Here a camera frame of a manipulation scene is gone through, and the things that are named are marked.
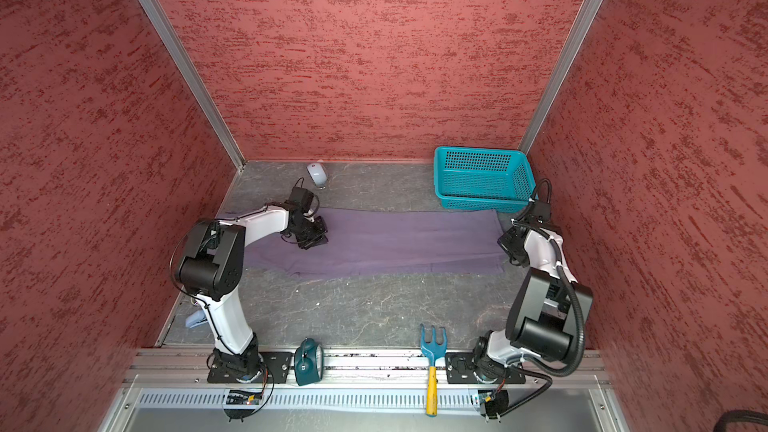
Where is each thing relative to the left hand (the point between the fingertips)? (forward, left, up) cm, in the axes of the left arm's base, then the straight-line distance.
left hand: (328, 242), depth 97 cm
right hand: (-6, -56, +7) cm, 56 cm away
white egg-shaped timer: (+25, +7, +6) cm, 27 cm away
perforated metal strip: (-42, -3, -1) cm, 43 cm away
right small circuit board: (-43, -47, -1) cm, 64 cm away
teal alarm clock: (-36, -2, +8) cm, 37 cm away
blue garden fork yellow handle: (-32, -33, +1) cm, 46 cm away
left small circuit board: (-42, +15, -3) cm, 45 cm away
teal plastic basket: (+30, -58, -1) cm, 65 cm away
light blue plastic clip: (-25, +32, +2) cm, 41 cm away
